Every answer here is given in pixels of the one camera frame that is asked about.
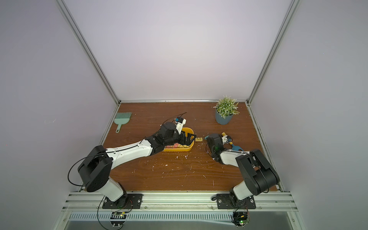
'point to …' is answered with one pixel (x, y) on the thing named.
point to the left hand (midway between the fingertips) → (193, 135)
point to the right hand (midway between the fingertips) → (209, 134)
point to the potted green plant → (226, 107)
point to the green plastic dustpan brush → (121, 118)
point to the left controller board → (118, 215)
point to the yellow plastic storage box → (188, 130)
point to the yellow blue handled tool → (234, 147)
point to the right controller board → (240, 219)
